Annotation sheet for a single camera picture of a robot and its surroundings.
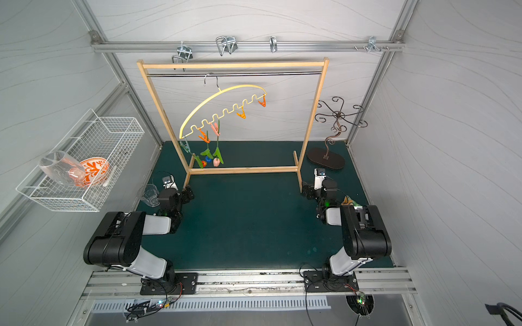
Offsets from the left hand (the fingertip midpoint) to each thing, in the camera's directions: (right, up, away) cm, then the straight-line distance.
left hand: (179, 187), depth 93 cm
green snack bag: (+79, -7, 0) cm, 79 cm away
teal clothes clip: (+9, +18, -15) cm, 25 cm away
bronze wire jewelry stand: (+73, +38, 0) cm, 82 cm away
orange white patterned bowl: (-16, +9, -27) cm, 33 cm away
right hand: (+64, +3, +2) cm, 64 cm away
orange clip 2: (+31, +33, -5) cm, 46 cm away
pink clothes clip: (+20, +26, -11) cm, 34 cm away
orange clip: (+39, +39, -3) cm, 55 cm away
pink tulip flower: (+17, +15, +2) cm, 23 cm away
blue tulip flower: (+13, +16, -1) cm, 21 cm away
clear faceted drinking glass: (-15, -5, +3) cm, 16 cm away
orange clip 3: (+16, +21, -13) cm, 29 cm away
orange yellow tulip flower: (+9, +11, +4) cm, 15 cm away
